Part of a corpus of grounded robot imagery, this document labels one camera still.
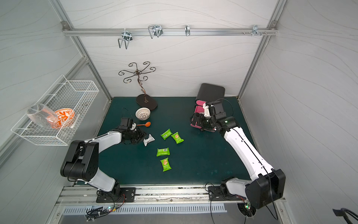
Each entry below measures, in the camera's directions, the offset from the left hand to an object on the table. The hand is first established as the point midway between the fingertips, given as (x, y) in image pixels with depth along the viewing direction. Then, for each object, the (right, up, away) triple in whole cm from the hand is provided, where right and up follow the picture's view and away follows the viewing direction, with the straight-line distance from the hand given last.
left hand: (147, 135), depth 93 cm
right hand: (+31, +12, -16) cm, 37 cm away
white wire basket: (-37, +26, -13) cm, 47 cm away
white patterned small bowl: (-8, +14, +15) cm, 22 cm away
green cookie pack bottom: (+13, -16, -9) cm, 23 cm away
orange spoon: (-3, +7, +9) cm, 12 cm away
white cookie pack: (+2, -3, 0) cm, 3 cm away
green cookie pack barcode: (+12, -10, -4) cm, 16 cm away
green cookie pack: (+12, 0, +5) cm, 13 cm away
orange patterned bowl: (-33, +14, -27) cm, 45 cm away
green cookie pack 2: (+21, -2, +1) cm, 21 cm away
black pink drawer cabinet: (+42, +29, +9) cm, 52 cm away
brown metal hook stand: (-9, +25, +22) cm, 35 cm away
